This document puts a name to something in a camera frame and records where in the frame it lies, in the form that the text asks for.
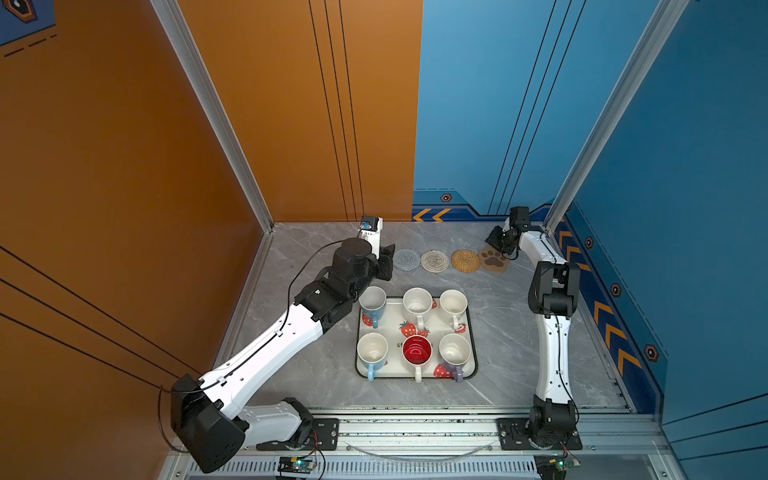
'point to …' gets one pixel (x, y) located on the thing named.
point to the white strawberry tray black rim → (396, 328)
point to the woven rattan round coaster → (465, 261)
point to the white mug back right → (453, 304)
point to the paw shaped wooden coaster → (492, 261)
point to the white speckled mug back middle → (417, 303)
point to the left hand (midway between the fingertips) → (389, 243)
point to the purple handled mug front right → (454, 350)
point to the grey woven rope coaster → (406, 260)
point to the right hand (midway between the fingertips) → (488, 240)
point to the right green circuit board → (552, 466)
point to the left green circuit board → (295, 465)
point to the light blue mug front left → (372, 349)
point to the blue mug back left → (372, 302)
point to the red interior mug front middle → (417, 351)
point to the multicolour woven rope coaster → (434, 261)
